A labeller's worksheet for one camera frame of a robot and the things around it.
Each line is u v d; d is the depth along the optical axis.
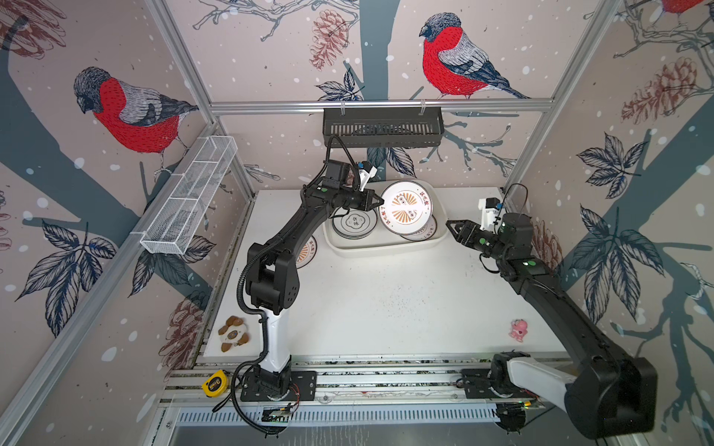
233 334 0.80
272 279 0.52
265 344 0.58
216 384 0.73
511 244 0.60
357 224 1.07
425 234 1.06
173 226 0.71
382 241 1.01
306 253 1.01
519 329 0.81
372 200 0.80
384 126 1.04
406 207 0.88
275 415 0.72
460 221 0.73
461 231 0.72
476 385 0.73
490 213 0.71
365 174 0.80
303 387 0.73
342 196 0.76
